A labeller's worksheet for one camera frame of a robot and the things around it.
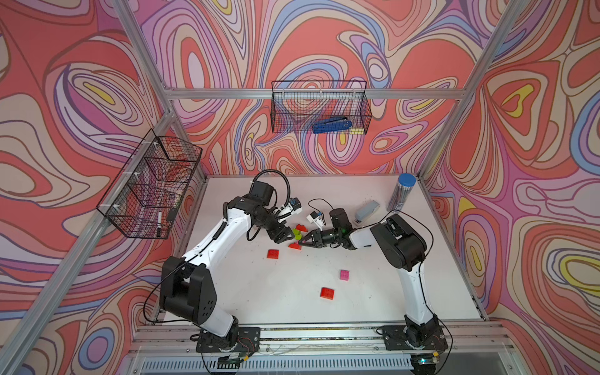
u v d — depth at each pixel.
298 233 0.93
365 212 0.99
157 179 0.80
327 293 0.82
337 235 0.86
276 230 0.72
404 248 0.58
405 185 0.91
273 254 0.93
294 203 0.72
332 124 0.91
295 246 0.91
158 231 0.70
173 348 0.73
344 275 0.86
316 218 0.93
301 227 0.94
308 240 0.92
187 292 0.43
